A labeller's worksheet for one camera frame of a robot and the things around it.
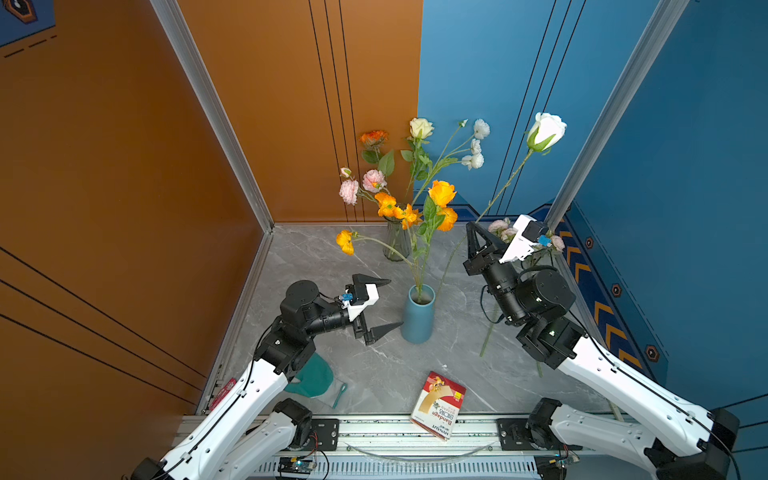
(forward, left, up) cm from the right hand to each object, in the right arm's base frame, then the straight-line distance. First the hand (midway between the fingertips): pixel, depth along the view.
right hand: (465, 224), depth 59 cm
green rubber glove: (-15, +37, -44) cm, 60 cm away
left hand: (-9, +15, -13) cm, 22 cm away
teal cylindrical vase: (-5, +8, -26) cm, 28 cm away
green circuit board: (-35, +39, -45) cm, 69 cm away
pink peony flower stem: (+32, +21, -12) cm, 40 cm away
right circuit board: (-35, -23, -47) cm, 63 cm away
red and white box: (-23, +4, -40) cm, 47 cm away
